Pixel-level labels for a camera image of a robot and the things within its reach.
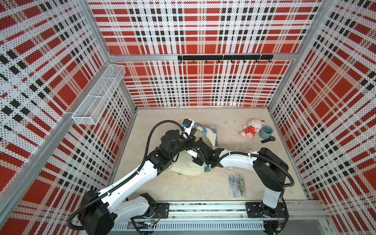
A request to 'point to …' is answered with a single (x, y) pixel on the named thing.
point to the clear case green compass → (240, 183)
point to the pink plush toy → (253, 126)
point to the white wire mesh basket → (90, 110)
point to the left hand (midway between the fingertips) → (196, 128)
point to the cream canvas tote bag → (183, 163)
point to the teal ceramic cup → (265, 132)
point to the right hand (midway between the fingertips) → (196, 152)
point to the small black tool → (271, 138)
